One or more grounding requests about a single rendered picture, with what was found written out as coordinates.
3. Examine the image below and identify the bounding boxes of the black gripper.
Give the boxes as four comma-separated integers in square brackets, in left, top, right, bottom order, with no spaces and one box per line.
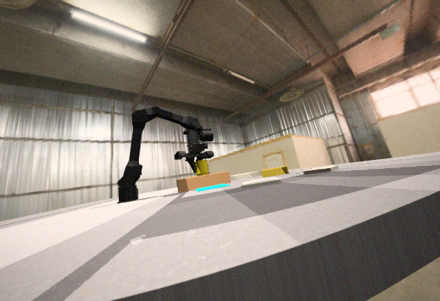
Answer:
[174,140,214,173]

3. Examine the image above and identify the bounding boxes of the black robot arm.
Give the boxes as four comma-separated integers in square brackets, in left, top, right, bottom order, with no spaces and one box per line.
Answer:
[117,106,214,203]

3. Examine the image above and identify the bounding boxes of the olive-yellow cup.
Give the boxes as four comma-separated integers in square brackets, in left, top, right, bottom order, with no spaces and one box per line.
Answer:
[194,160,209,176]

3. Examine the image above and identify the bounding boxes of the cream flat rectangular block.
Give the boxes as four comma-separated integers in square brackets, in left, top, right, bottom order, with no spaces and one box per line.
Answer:
[230,171,262,181]

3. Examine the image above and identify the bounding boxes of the yellow rectangular block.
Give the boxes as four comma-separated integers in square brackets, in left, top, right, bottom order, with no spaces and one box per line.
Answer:
[262,166,289,178]

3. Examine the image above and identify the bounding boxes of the tan wooden plank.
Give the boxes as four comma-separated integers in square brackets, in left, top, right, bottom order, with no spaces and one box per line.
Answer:
[177,171,231,193]

